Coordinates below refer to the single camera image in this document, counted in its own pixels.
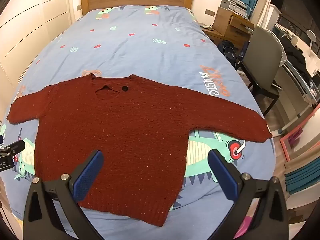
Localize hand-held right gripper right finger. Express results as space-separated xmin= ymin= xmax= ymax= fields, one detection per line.
xmin=207 ymin=149 xmax=291 ymax=240

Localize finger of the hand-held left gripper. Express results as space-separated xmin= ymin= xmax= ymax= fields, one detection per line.
xmin=0 ymin=140 xmax=26 ymax=156

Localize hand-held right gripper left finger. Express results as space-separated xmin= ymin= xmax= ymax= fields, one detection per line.
xmin=23 ymin=149 xmax=106 ymax=240

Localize dark red knit sweater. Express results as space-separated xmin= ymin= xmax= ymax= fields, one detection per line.
xmin=6 ymin=74 xmax=273 ymax=228

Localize pink plastic stool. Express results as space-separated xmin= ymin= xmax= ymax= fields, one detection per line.
xmin=237 ymin=216 xmax=254 ymax=236

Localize folded teal cloths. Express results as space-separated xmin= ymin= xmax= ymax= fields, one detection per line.
xmin=284 ymin=152 xmax=320 ymax=193

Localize white desk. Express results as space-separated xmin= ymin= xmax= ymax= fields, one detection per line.
xmin=272 ymin=5 xmax=320 ymax=133

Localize white wardrobe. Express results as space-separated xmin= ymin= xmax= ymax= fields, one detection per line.
xmin=0 ymin=0 xmax=83 ymax=105

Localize black backpack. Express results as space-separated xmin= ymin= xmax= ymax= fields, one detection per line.
xmin=217 ymin=40 xmax=244 ymax=70

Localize grey chair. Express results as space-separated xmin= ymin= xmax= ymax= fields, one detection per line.
xmin=236 ymin=26 xmax=288 ymax=117

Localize blue printed bed sheet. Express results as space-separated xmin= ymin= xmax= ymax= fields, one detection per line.
xmin=0 ymin=4 xmax=277 ymax=240

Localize black jacket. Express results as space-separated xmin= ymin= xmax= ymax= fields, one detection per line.
xmin=282 ymin=36 xmax=307 ymax=67

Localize wooden bedside cabinet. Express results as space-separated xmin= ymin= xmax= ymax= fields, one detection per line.
xmin=204 ymin=6 xmax=255 ymax=50

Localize white desk lamp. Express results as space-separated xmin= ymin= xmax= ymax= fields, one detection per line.
xmin=305 ymin=29 xmax=318 ymax=57

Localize white printer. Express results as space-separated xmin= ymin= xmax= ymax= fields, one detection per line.
xmin=235 ymin=0 xmax=251 ymax=18

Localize pink wooden frame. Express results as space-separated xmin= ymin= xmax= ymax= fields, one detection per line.
xmin=279 ymin=127 xmax=305 ymax=163

